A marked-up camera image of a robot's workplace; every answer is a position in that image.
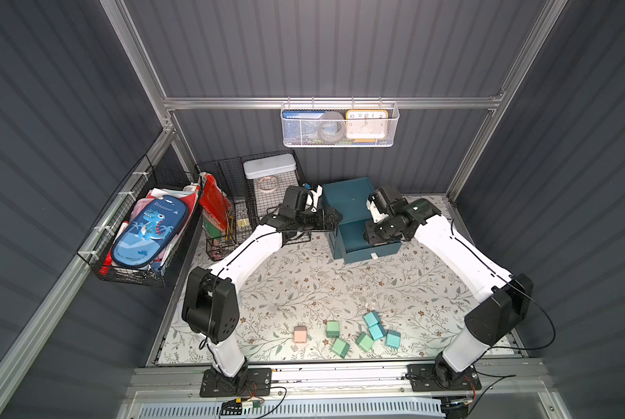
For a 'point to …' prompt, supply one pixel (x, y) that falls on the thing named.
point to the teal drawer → (353, 245)
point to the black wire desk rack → (252, 183)
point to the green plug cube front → (340, 348)
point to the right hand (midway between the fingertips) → (377, 232)
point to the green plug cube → (333, 329)
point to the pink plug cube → (299, 334)
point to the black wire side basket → (146, 183)
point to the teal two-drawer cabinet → (348, 196)
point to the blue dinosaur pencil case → (149, 232)
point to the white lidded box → (275, 172)
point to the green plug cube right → (364, 342)
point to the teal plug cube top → (372, 319)
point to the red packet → (215, 205)
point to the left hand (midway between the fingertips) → (336, 218)
